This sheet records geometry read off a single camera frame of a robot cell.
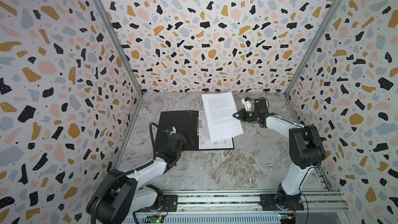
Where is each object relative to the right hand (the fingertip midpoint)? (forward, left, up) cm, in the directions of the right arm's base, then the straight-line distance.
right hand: (231, 112), depth 93 cm
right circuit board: (-51, -23, -14) cm, 57 cm away
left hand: (-14, +26, -4) cm, 30 cm away
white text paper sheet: (+2, +7, +1) cm, 7 cm away
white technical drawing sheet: (-13, +16, -13) cm, 24 cm away
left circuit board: (-52, +38, -12) cm, 65 cm away
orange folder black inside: (0, +23, -13) cm, 27 cm away
